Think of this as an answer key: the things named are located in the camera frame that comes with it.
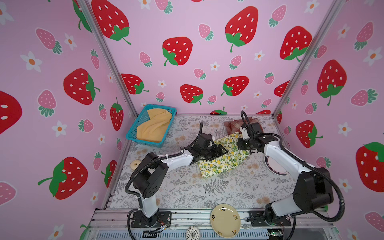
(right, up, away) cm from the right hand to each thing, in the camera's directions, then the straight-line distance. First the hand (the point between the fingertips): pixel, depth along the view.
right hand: (238, 143), depth 88 cm
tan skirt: (-56, +8, +19) cm, 60 cm away
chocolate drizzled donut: (-27, -41, -19) cm, 52 cm away
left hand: (-8, -5, -5) cm, 11 cm away
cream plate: (-10, -38, -14) cm, 42 cm away
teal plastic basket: (-55, +8, +20) cm, 59 cm away
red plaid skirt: (+2, +10, +21) cm, 24 cm away
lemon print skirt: (-6, -13, +4) cm, 15 cm away
